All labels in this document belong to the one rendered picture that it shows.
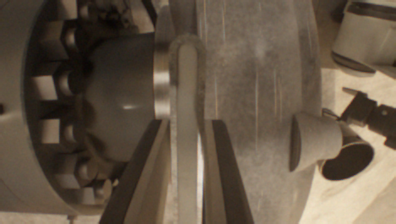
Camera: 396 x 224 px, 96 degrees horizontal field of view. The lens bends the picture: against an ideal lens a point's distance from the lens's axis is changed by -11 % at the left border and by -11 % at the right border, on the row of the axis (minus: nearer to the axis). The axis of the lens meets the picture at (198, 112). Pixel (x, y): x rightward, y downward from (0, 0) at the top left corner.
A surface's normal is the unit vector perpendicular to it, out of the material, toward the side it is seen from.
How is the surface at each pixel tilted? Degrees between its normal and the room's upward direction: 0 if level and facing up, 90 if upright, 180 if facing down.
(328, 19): 0
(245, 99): 28
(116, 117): 18
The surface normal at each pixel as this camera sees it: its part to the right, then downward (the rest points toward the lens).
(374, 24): -0.95, 0.11
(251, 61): 0.00, 0.00
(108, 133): -0.07, 0.48
